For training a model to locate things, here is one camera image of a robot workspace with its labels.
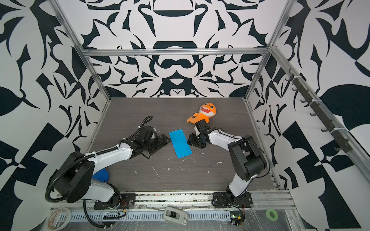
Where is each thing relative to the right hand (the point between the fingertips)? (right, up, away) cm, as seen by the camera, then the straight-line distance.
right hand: (190, 141), depth 92 cm
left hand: (-14, +2, -5) cm, 15 cm away
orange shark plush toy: (+12, +20, +10) cm, 25 cm away
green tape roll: (+37, -31, -21) cm, 52 cm away
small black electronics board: (+22, -33, -21) cm, 45 cm away
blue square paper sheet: (-7, -1, +2) cm, 7 cm away
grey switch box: (-8, -29, -25) cm, 39 cm away
